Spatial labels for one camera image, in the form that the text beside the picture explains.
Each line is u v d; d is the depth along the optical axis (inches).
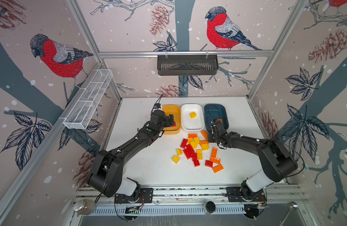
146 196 28.7
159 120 25.9
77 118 27.3
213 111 41.7
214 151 35.2
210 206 24.6
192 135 37.4
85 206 25.0
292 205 27.1
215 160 33.7
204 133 38.1
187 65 41.9
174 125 40.5
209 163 32.9
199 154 34.6
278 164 17.8
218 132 28.7
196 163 33.1
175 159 32.9
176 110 43.0
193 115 41.9
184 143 36.4
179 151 35.1
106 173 16.9
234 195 28.5
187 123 40.5
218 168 32.3
